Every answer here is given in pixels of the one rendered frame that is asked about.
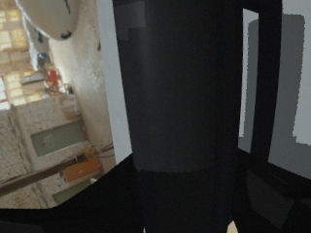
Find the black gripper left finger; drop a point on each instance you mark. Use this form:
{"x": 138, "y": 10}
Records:
{"x": 110, "y": 205}

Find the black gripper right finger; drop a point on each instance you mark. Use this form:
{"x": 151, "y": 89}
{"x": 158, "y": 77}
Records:
{"x": 269, "y": 199}

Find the tan square tile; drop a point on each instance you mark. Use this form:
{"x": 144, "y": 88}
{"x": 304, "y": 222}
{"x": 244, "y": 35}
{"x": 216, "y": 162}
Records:
{"x": 232, "y": 228}

